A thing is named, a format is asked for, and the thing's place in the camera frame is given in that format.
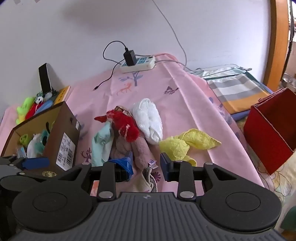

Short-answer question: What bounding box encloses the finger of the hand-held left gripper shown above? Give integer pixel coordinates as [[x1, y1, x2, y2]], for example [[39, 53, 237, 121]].
[[9, 156, 51, 171]]

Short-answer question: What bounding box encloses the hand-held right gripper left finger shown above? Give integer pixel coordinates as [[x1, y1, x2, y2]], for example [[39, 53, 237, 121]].
[[57, 151, 134, 202]]

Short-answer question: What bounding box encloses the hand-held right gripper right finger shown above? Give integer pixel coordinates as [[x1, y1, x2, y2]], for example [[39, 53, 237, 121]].
[[160, 152, 238, 200]]

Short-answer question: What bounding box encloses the pink plush doll red hair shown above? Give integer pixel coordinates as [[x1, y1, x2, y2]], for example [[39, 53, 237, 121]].
[[109, 105, 160, 176]]

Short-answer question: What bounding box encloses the light blue fabric pouch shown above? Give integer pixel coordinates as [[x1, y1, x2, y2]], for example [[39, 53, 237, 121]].
[[92, 122, 115, 167]]

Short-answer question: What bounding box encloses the brown cardboard box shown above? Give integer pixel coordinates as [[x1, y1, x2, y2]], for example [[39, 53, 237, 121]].
[[0, 101, 81, 179]]

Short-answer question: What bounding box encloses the white towel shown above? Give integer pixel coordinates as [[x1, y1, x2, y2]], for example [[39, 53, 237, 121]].
[[131, 98, 163, 144]]

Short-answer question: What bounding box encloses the white crumpled cloth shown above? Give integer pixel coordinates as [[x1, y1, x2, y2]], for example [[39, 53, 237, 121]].
[[27, 134, 47, 158]]

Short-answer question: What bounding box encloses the yellow towel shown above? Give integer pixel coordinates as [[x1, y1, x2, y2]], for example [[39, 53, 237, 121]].
[[159, 128, 222, 167]]

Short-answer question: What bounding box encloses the teal cloth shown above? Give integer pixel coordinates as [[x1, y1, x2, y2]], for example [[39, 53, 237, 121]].
[[40, 130, 52, 149]]

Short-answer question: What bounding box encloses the neon green plush toy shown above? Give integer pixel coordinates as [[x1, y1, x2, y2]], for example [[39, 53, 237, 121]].
[[16, 97, 36, 124]]

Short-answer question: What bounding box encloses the blue case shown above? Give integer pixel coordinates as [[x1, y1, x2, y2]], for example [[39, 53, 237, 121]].
[[35, 100, 54, 114]]

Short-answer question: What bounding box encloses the small panda plush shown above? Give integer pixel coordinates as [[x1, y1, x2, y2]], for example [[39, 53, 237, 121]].
[[35, 91, 52, 105]]

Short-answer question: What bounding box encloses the printed pink bedsheet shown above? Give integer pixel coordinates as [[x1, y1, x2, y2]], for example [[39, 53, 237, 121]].
[[0, 53, 265, 193]]

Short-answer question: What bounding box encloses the yellow flat box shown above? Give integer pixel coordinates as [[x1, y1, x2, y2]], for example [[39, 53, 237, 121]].
[[53, 86, 71, 103]]

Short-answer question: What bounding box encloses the black smartphone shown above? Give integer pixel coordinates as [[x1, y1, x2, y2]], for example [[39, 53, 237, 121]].
[[38, 63, 52, 93]]

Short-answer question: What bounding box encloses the white power strip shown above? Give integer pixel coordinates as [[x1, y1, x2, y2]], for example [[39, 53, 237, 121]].
[[120, 55, 156, 73]]

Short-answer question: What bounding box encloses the striped folded blanket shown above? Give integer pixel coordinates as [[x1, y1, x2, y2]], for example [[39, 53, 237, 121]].
[[188, 64, 273, 114]]

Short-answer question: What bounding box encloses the red box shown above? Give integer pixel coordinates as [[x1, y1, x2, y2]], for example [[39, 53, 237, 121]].
[[243, 88, 296, 175]]

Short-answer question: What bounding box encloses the black charger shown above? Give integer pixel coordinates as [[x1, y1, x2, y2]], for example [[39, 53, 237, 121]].
[[123, 47, 137, 66]]

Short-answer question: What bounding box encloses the metal pot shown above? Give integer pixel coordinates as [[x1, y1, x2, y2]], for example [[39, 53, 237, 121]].
[[281, 72, 296, 91]]

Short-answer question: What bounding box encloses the beige drawstring bag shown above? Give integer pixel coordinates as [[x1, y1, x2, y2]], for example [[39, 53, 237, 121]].
[[129, 168, 159, 193]]

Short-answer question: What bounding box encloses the black charging cable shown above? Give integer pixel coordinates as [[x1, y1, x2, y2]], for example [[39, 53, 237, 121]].
[[94, 41, 130, 91]]

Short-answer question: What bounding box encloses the grey power cable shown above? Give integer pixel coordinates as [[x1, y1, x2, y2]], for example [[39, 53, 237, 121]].
[[151, 0, 201, 72]]

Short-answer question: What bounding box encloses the wooden door frame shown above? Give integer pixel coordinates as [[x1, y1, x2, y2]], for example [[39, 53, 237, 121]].
[[264, 0, 289, 91]]

